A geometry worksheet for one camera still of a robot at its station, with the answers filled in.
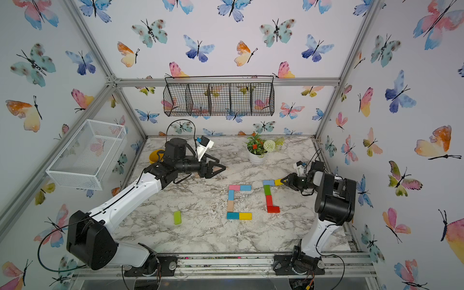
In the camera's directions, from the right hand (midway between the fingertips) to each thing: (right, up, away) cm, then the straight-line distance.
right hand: (286, 180), depth 96 cm
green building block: (-10, -5, 0) cm, 12 cm away
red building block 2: (-9, -13, -7) cm, 17 cm away
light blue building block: (-29, -7, -3) cm, 30 cm away
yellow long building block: (-4, -1, +1) cm, 5 cm away
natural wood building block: (-30, -12, -5) cm, 32 cm away
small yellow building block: (-22, -16, -10) cm, 29 cm away
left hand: (-32, +10, -23) cm, 41 cm away
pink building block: (-28, -4, 0) cm, 28 cm away
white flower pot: (-17, +12, +2) cm, 20 cm away
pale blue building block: (-9, -1, +2) cm, 9 cm away
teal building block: (-28, -16, -8) cm, 34 cm away
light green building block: (-55, -17, -8) cm, 58 cm away
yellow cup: (-71, +12, +2) cm, 72 cm away
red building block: (-10, -10, -4) cm, 14 cm away
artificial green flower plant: (-16, +19, 0) cm, 25 cm away
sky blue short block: (-22, -4, 0) cm, 22 cm away
